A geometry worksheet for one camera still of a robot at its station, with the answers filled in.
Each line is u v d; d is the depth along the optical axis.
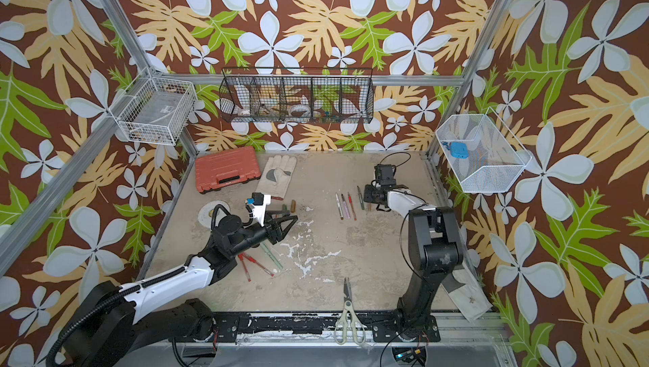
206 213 0.99
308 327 0.75
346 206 1.01
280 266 0.86
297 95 0.98
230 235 0.60
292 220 0.73
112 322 0.41
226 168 1.08
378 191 0.74
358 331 0.74
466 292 0.82
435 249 0.49
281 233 0.69
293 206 1.01
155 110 0.86
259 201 0.68
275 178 1.11
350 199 1.04
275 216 0.75
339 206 1.01
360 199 1.04
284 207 1.01
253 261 0.87
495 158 0.77
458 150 0.85
